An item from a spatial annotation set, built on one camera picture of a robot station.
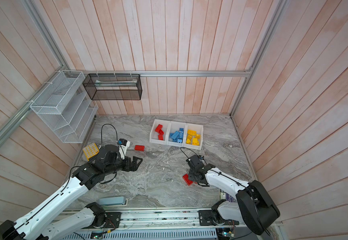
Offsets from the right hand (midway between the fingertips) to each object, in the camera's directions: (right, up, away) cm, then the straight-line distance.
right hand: (193, 175), depth 89 cm
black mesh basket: (-55, +59, +15) cm, 82 cm away
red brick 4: (-5, 0, -4) cm, 6 cm away
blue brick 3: (-8, +20, +9) cm, 24 cm away
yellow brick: (+3, +19, +9) cm, 22 cm away
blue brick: (-11, +24, +12) cm, 29 cm away
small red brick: (-21, +22, +15) cm, 34 cm away
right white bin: (+3, +23, +18) cm, 29 cm away
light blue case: (-44, -9, -14) cm, 47 cm away
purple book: (+17, -9, -11) cm, 23 cm away
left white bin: (-26, +22, +16) cm, 38 cm away
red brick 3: (-21, +26, +18) cm, 38 cm away
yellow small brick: (+6, +23, +18) cm, 30 cm away
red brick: (-35, +16, +9) cm, 39 cm away
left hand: (-32, +11, -14) cm, 37 cm away
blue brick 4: (-7, +25, +14) cm, 29 cm away
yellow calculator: (-68, +14, +9) cm, 70 cm away
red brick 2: (-23, +29, +18) cm, 42 cm away
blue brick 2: (-6, +27, +18) cm, 33 cm away
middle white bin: (-12, +30, +16) cm, 36 cm away
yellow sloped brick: (-2, +21, +12) cm, 24 cm away
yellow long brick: (+1, +26, +18) cm, 32 cm away
